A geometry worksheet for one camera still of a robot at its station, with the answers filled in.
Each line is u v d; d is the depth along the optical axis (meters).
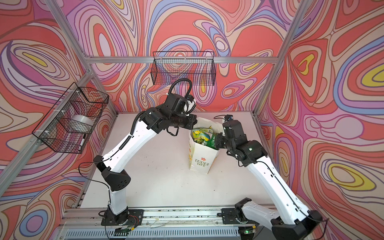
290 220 0.37
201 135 0.75
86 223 0.72
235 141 0.49
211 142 0.76
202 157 0.74
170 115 0.51
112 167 0.44
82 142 0.73
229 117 0.60
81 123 0.70
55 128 0.68
